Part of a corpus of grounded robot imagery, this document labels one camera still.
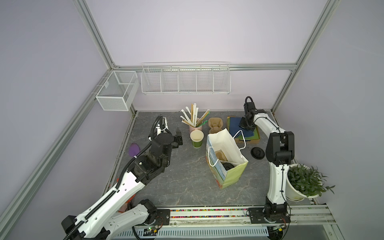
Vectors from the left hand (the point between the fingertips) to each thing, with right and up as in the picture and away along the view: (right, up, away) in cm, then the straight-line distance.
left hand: (169, 131), depth 68 cm
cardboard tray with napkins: (+44, -7, +32) cm, 55 cm away
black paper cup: (+27, -15, -3) cm, 31 cm away
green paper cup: (+13, -5, +28) cm, 31 cm away
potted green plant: (+61, -23, -1) cm, 66 cm away
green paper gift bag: (+29, -19, +18) cm, 39 cm away
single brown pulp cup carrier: (+27, -16, +23) cm, 39 cm away
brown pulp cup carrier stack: (+27, +4, +44) cm, 51 cm away
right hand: (+45, +2, +34) cm, 57 cm away
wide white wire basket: (+5, +34, +31) cm, 46 cm away
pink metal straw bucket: (+9, +1, +31) cm, 32 cm away
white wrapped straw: (+11, +10, +31) cm, 34 cm away
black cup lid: (+51, -15, +25) cm, 59 cm away
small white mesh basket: (-39, +25, +29) cm, 54 cm away
